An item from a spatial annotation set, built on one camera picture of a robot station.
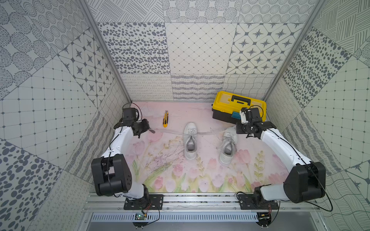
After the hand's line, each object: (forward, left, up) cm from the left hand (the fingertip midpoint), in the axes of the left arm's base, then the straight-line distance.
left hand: (146, 123), depth 88 cm
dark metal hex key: (+4, 0, -14) cm, 14 cm away
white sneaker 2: (-2, -28, -7) cm, 29 cm away
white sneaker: (-11, -51, -9) cm, 53 cm away
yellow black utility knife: (+14, -8, -13) cm, 21 cm away
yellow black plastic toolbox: (+16, -52, 0) cm, 55 cm away
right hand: (-2, -57, -1) cm, 58 cm away
